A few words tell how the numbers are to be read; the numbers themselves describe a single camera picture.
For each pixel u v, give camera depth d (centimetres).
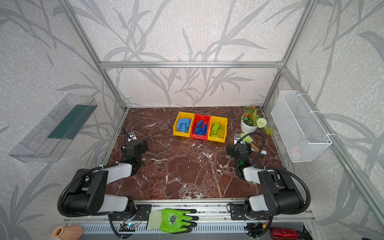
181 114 108
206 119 108
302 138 61
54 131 68
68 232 60
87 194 43
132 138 77
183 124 105
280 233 67
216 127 104
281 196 43
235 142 81
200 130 104
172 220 71
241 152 68
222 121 106
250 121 99
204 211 75
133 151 69
